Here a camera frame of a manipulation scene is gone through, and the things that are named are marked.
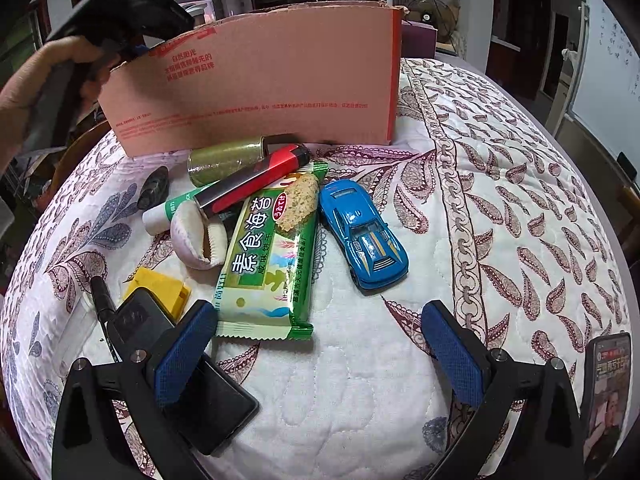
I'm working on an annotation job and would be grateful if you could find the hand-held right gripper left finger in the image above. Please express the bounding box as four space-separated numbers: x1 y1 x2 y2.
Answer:
51 299 219 480

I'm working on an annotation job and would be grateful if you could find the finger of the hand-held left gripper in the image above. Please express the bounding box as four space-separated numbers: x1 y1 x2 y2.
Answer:
114 44 151 65

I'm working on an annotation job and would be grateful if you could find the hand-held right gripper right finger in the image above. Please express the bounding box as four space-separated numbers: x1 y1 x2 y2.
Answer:
421 300 586 480

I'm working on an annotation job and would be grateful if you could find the black smartphone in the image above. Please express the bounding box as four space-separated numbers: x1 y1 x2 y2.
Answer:
107 287 261 456

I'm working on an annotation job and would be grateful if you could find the green snack packet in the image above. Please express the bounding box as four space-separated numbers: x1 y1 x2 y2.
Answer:
212 161 328 343

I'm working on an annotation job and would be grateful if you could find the green white glue stick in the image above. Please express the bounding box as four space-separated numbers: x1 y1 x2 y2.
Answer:
142 184 221 234

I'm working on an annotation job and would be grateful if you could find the olive green metallic cylinder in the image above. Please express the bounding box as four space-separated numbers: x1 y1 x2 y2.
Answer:
187 136 266 188

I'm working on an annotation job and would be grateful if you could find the brown cardboard box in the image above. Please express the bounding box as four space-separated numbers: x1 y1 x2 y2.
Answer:
97 0 403 159

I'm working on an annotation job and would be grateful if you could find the person's left hand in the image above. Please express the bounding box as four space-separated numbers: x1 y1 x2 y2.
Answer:
0 35 103 173

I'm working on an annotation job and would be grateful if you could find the yellow plastic block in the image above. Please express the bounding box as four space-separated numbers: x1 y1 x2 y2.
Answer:
122 266 192 318

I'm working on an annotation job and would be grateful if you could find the black marker pen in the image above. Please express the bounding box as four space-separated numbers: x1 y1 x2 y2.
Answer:
90 276 126 366

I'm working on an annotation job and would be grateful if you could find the white seashell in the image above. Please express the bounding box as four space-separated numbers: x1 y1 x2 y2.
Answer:
170 201 231 268

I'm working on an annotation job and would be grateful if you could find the paisley quilted tablecloth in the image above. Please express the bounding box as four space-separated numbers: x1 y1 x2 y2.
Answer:
0 57 633 480

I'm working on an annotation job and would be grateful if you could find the blue toy car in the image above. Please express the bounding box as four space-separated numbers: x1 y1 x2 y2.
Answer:
318 179 410 291

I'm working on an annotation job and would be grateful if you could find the smartphone with lit screen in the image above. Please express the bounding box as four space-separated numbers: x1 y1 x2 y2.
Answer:
582 331 633 466

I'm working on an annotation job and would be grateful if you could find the red black pen case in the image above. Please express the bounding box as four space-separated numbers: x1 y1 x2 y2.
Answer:
194 143 312 218

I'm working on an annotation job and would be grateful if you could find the purple box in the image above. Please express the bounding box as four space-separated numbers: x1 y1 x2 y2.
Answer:
400 20 438 59

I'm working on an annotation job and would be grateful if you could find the standing fan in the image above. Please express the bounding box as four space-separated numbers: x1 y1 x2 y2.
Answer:
406 0 461 43

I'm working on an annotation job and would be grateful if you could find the whiteboard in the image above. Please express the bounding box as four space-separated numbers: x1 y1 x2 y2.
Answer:
570 0 640 176

